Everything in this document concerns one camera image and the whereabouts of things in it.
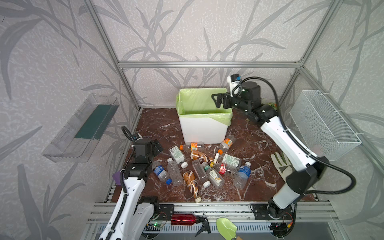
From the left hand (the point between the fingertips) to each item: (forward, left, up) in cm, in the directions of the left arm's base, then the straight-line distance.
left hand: (154, 140), depth 79 cm
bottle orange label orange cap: (+6, -42, -13) cm, 44 cm away
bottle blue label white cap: (-12, -50, -13) cm, 53 cm away
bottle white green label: (-2, -12, -15) cm, 19 cm away
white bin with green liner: (+7, -26, +8) cm, 28 cm away
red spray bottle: (-34, -21, -13) cm, 42 cm away
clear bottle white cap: (-13, -11, -14) cm, 22 cm away
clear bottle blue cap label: (-13, -4, -14) cm, 20 cm away
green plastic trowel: (-38, -38, -17) cm, 56 cm away
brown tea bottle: (-2, -23, -13) cm, 26 cm away
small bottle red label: (-11, -38, -12) cm, 41 cm away
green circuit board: (-36, -4, -18) cm, 40 cm away
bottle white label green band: (-16, -34, -12) cm, 39 cm away
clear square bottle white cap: (-14, -26, -12) cm, 32 cm away
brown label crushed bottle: (-16, -20, -14) cm, 29 cm away
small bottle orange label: (+4, -20, -14) cm, 25 cm away
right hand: (+16, -35, +22) cm, 44 cm away
